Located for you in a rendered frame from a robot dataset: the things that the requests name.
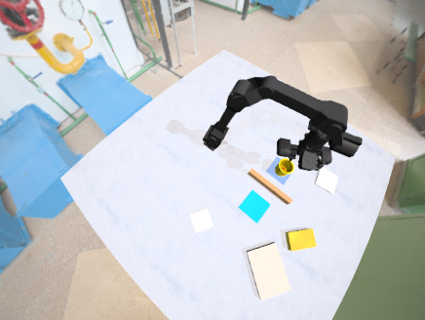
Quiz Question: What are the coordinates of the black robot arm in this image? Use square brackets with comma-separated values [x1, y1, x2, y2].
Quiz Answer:
[203, 75, 363, 171]

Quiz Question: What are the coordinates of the cream flat rectangular block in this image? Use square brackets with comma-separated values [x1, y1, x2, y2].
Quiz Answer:
[247, 242, 290, 301]

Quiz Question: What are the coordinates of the yellow rectangular block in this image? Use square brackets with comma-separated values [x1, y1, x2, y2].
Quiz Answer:
[286, 228, 317, 251]

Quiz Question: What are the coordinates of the white flat square slab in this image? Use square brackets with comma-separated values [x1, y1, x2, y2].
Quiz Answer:
[315, 168, 338, 194]

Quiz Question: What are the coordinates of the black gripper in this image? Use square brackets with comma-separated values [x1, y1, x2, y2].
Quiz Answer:
[276, 133, 332, 166]

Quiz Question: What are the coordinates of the light brown wooden bar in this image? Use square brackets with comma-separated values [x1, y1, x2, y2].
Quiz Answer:
[248, 169, 293, 205]

